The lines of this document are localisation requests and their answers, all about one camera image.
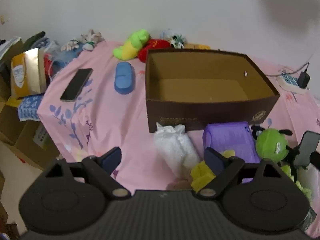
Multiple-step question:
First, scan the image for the white power strip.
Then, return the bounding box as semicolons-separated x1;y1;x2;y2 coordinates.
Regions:
276;69;310;95

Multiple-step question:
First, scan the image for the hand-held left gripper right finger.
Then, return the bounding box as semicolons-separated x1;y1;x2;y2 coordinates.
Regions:
197;147;282;200

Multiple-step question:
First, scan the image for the blue floral cloth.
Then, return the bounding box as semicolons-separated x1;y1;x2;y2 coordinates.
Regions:
17;94;45;122

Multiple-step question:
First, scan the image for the brown cardboard box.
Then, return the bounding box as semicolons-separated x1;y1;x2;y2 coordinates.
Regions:
145;49;280;133

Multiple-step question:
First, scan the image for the brown cardboard carton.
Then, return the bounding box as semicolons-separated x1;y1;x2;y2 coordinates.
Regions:
0;102;60;170

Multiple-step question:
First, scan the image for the red bag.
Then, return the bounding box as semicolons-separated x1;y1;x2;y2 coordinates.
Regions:
44;54;54;77

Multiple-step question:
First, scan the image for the lime green fuzzy cloth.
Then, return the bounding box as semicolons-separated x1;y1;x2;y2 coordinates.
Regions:
280;165;313;200

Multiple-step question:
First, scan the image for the blue pill-shaped plush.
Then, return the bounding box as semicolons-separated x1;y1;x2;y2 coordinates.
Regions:
114;62;135;95

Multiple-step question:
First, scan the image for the black smartphone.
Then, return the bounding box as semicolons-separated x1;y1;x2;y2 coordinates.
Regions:
60;68;93;102

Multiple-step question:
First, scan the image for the black charger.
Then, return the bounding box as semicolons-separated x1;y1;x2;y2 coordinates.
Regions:
297;71;311;89

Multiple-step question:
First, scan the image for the black phone tripod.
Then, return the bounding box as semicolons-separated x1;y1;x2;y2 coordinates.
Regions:
285;146;320;183

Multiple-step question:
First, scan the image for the green yellow dinosaur plush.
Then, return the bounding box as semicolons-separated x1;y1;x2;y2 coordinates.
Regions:
113;29;150;60

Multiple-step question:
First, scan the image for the grey white plush toy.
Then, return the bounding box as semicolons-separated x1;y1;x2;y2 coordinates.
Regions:
61;39;81;52
80;29;104;52

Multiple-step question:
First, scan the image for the purple tissue packet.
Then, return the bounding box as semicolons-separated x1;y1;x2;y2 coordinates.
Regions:
202;121;262;183

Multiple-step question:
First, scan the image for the red plush toy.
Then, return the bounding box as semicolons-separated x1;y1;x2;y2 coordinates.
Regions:
137;39;172;62

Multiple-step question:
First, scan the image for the gold paper bag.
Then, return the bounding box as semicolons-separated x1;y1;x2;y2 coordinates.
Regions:
10;48;47;98

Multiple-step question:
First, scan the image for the dark green cloth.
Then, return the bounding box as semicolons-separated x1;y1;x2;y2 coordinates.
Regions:
24;31;47;47

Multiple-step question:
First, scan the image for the green plush toy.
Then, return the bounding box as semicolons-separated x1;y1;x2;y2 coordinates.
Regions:
251;125;293;163

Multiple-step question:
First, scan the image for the light blue cloth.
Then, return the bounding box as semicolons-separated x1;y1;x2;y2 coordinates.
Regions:
51;42;84;73

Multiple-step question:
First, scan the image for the blue patterned cloth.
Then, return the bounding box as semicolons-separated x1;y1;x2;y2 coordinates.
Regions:
35;37;60;55

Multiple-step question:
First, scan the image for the flat orange box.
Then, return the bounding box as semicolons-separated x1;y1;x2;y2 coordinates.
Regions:
184;44;211;50

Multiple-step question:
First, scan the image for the black charger cable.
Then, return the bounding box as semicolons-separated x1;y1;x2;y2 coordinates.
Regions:
265;54;314;78

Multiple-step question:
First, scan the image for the pink printed bedsheet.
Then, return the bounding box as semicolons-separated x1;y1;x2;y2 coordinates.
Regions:
37;40;320;233

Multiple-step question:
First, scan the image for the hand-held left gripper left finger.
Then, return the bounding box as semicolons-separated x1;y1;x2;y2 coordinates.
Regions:
45;147;132;201

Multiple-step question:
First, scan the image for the grey fuzzy plush toy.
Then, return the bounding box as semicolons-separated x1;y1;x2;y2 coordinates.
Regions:
160;29;175;40

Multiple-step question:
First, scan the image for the yellow-green towel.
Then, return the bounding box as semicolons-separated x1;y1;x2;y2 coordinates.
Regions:
190;150;237;190

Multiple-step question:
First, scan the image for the smartphone in teal case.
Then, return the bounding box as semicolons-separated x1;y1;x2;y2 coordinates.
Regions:
294;131;320;168

